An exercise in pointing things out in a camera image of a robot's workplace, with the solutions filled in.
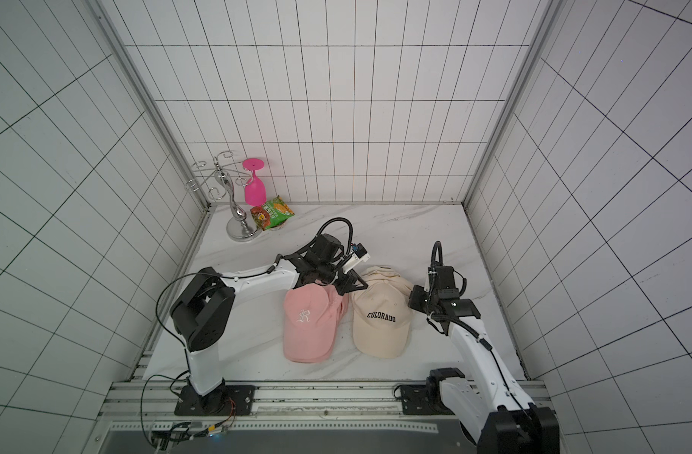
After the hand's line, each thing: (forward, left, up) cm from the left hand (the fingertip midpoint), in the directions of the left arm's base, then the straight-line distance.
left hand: (360, 290), depth 84 cm
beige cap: (-7, -6, 0) cm, 9 cm away
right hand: (0, -17, -1) cm, 17 cm away
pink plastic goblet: (+37, +39, +8) cm, 54 cm away
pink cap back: (-7, +14, 0) cm, 16 cm away
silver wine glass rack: (+34, +45, +18) cm, 59 cm away
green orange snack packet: (+33, +33, -2) cm, 47 cm away
